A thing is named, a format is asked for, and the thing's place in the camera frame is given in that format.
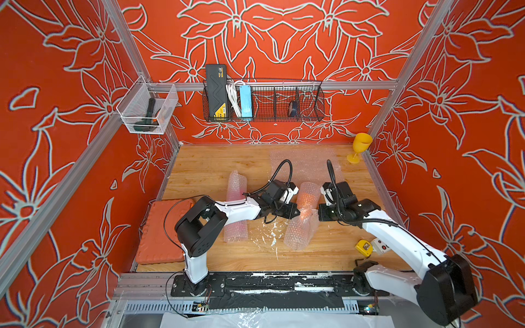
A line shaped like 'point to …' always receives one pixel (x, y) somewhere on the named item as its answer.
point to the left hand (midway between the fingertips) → (300, 212)
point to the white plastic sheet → (260, 318)
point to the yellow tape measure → (365, 248)
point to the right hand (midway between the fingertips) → (315, 211)
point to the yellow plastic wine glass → (361, 143)
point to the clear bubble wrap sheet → (309, 164)
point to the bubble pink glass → (237, 186)
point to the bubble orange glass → (305, 220)
